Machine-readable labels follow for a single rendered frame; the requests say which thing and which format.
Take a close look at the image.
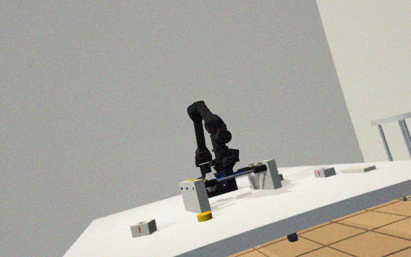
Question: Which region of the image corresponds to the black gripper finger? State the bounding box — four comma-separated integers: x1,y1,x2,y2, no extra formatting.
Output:
213,165,224,176
221,163,236,177

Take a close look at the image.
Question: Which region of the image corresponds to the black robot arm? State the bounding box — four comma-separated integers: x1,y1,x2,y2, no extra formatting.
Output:
187,101,239,178

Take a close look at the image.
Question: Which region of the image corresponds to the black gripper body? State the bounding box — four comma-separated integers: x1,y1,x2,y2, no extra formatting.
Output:
209,144,240,167

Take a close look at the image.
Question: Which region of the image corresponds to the yellow short cylinder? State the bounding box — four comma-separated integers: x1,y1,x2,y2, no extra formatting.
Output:
197,211,213,222

